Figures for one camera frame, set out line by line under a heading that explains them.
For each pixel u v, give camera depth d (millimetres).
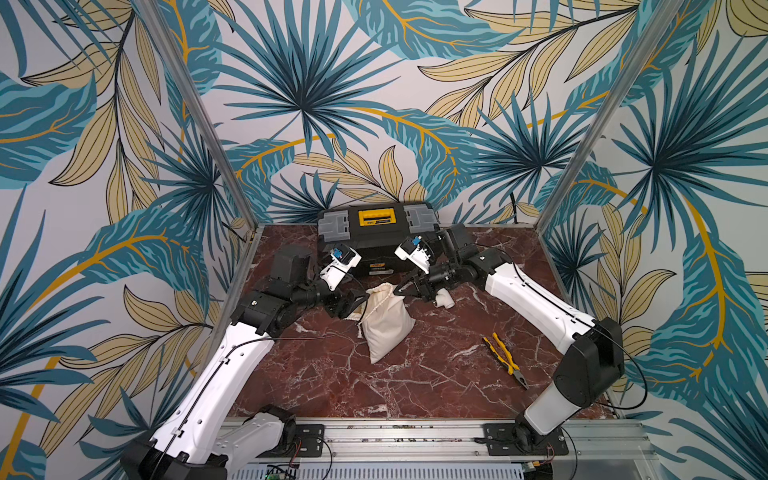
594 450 742
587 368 429
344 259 578
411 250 668
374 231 957
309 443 733
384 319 782
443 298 970
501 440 733
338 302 604
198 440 373
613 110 847
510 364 856
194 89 818
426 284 660
